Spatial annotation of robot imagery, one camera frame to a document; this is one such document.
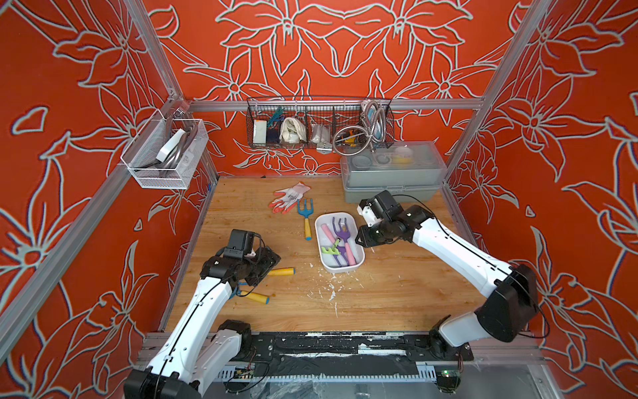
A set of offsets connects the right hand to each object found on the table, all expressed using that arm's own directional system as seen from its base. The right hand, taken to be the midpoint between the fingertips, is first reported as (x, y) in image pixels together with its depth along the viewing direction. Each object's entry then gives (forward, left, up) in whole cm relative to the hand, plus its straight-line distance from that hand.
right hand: (354, 239), depth 79 cm
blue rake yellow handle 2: (-14, +33, -16) cm, 39 cm away
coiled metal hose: (+32, 0, +15) cm, 36 cm away
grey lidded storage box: (+37, -27, -3) cm, 46 cm away
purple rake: (+11, +2, -14) cm, 18 cm away
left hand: (-6, +26, -4) cm, 27 cm away
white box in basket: (+36, +35, +17) cm, 53 cm away
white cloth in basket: (+36, +22, +17) cm, 45 cm away
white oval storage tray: (+8, +3, -14) cm, 17 cm away
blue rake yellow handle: (-4, +25, -16) cm, 30 cm away
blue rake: (+22, +18, -16) cm, 33 cm away
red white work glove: (+30, +28, -15) cm, 43 cm away
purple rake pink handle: (+9, +7, -15) cm, 19 cm away
